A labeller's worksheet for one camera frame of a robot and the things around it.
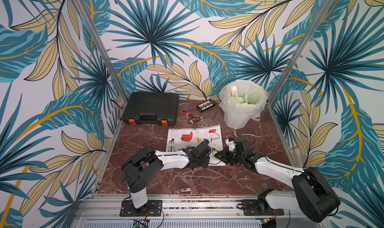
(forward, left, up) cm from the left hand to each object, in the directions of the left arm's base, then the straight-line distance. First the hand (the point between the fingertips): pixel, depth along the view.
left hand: (205, 162), depth 89 cm
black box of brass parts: (+44, -2, +2) cm, 44 cm away
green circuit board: (-31, +33, -2) cm, 45 cm away
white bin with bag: (+28, -20, +24) cm, 42 cm away
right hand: (+2, -4, +6) cm, 8 cm away
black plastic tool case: (+36, +37, +7) cm, 53 cm away
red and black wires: (+39, +13, 0) cm, 41 cm away
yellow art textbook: (+15, +15, +1) cm, 22 cm away
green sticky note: (+4, -5, +6) cm, 9 cm away
